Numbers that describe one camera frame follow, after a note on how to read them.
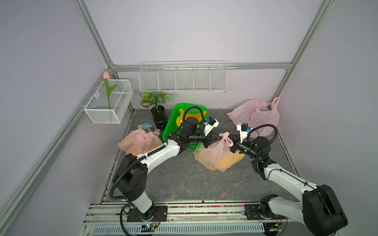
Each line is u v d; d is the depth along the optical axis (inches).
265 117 42.0
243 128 26.3
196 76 39.5
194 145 28.4
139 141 32.4
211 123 26.4
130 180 17.4
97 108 28.2
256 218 28.5
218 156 29.6
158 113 39.0
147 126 42.4
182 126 25.8
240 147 27.2
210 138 26.9
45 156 20.8
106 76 32.6
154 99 35.1
